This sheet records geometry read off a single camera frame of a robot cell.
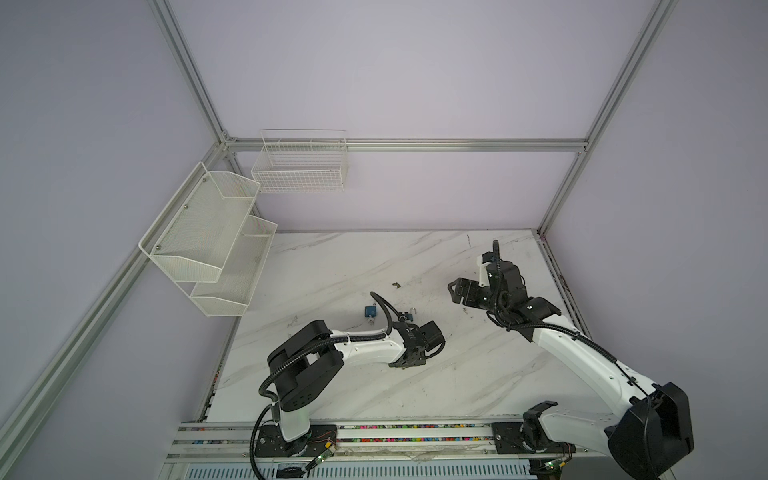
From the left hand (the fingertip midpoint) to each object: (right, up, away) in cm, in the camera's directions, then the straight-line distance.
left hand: (409, 357), depth 86 cm
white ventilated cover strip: (-10, -22, -16) cm, 29 cm away
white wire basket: (-35, +61, +9) cm, 71 cm away
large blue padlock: (-12, +12, +11) cm, 20 cm away
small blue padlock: (+1, +11, +9) cm, 14 cm away
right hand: (+13, +22, -5) cm, 26 cm away
